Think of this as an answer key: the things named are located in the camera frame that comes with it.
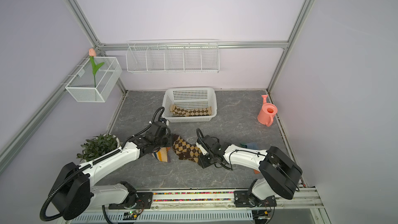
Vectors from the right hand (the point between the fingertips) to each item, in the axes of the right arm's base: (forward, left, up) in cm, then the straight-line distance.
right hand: (201, 160), depth 85 cm
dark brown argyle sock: (+6, +9, 0) cm, 11 cm away
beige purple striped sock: (+2, +21, +4) cm, 21 cm away
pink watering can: (+26, -41, +10) cm, 50 cm away
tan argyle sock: (+33, +17, +1) cm, 38 cm away
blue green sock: (+9, -29, -1) cm, 31 cm away
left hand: (+9, +16, +7) cm, 20 cm away
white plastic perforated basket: (+41, +9, -1) cm, 42 cm away
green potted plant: (+2, +48, +16) cm, 51 cm away
